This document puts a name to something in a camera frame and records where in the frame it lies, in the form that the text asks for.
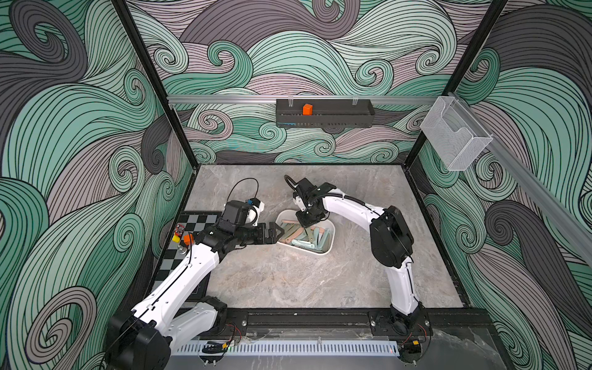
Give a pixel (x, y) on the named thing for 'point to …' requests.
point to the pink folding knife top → (293, 236)
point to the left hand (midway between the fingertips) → (274, 230)
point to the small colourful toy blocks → (178, 232)
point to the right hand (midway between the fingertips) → (307, 222)
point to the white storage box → (318, 238)
